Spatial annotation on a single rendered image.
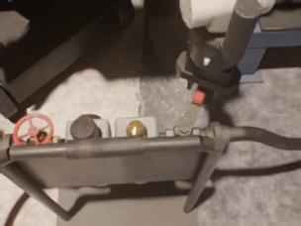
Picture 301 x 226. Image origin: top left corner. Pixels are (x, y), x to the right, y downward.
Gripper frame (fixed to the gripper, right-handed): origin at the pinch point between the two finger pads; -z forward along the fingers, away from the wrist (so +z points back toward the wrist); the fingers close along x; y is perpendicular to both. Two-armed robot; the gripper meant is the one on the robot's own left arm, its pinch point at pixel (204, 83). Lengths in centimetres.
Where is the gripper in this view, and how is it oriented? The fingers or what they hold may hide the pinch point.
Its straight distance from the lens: 69.3
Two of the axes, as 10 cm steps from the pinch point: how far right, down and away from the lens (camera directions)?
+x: 9.1, 3.8, -1.9
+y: 4.2, -8.1, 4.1
